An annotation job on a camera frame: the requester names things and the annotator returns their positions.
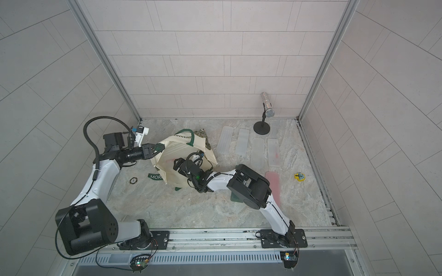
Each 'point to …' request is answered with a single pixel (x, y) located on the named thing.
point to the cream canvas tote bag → (181, 146)
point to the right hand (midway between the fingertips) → (178, 165)
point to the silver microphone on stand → (262, 127)
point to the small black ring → (133, 180)
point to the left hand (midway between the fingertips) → (165, 146)
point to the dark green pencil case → (234, 198)
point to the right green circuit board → (290, 259)
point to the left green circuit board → (138, 263)
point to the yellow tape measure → (300, 176)
